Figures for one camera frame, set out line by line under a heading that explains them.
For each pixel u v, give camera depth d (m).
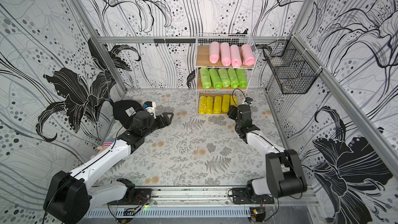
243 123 0.67
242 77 0.86
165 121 0.72
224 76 0.86
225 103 1.05
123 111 0.98
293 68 0.88
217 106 1.03
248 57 0.72
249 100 0.76
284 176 0.42
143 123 0.62
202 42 0.86
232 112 0.79
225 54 0.73
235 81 0.84
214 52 0.74
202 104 1.02
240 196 0.72
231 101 1.07
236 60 0.72
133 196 0.70
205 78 0.87
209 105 1.03
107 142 0.84
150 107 0.72
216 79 0.86
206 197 0.74
